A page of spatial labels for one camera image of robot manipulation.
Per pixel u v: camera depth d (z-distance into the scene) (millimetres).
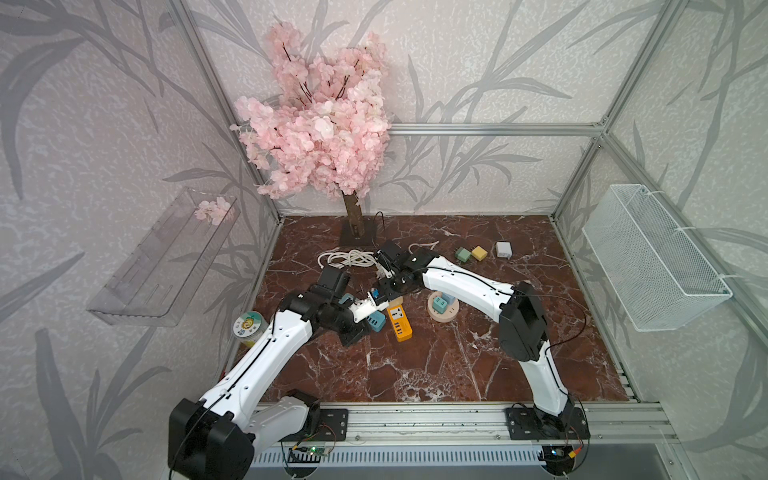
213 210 770
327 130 589
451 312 912
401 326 886
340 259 1046
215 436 369
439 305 883
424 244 1096
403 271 620
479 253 1077
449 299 601
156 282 667
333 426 735
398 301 914
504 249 1094
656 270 619
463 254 1075
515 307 560
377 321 890
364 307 678
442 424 753
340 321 639
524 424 724
